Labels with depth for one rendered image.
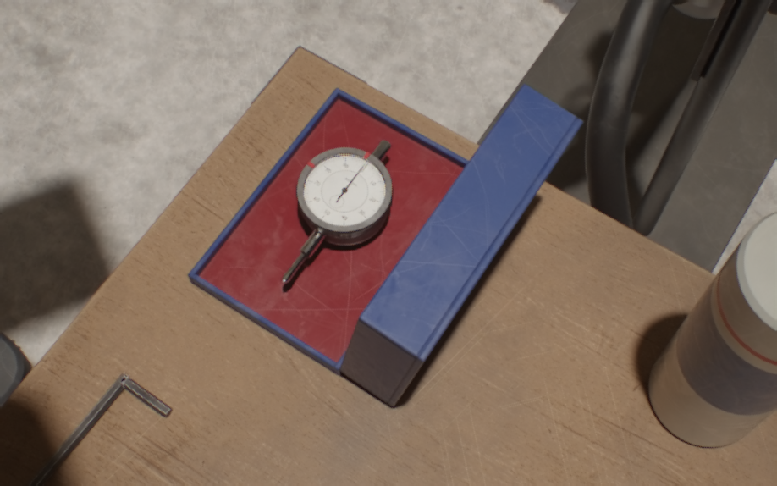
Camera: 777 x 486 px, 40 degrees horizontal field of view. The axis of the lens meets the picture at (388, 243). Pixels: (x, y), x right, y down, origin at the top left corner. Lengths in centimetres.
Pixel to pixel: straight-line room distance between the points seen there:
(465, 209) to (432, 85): 75
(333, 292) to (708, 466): 24
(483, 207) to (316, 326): 15
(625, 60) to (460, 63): 53
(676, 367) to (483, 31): 81
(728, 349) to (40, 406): 38
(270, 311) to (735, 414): 27
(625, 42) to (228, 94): 61
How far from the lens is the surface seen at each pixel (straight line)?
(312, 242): 63
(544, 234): 66
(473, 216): 53
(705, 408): 58
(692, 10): 107
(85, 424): 63
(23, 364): 83
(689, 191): 124
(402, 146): 68
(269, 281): 64
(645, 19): 80
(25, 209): 126
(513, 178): 55
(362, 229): 62
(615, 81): 79
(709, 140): 128
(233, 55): 131
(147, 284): 66
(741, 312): 49
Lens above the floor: 106
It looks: 65 degrees down
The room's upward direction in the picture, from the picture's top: straight up
